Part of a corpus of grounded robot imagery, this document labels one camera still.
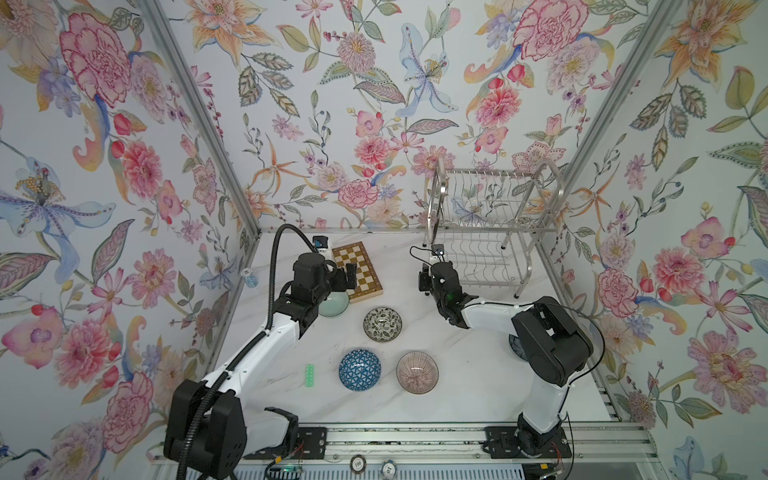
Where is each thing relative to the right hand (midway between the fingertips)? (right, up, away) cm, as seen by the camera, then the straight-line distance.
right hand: (426, 263), depth 96 cm
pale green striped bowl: (-29, -13, 0) cm, 32 cm away
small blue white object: (-59, -6, +7) cm, 60 cm away
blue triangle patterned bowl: (-20, -31, -10) cm, 38 cm away
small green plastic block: (-35, -31, -12) cm, 48 cm away
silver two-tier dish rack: (+29, +17, +30) cm, 45 cm away
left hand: (-24, 0, -13) cm, 27 cm away
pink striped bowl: (-4, -31, -12) cm, 33 cm away
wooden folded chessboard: (-19, -7, +5) cm, 21 cm away
